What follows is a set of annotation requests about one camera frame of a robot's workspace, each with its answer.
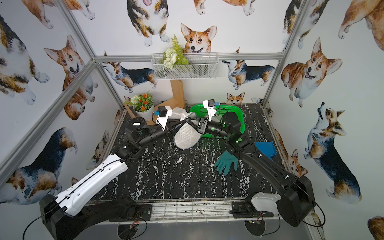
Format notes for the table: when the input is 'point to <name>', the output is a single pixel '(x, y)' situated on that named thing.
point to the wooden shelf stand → (177, 101)
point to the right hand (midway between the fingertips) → (190, 115)
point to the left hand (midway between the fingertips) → (183, 117)
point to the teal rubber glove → (225, 160)
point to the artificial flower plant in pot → (141, 103)
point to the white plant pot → (147, 114)
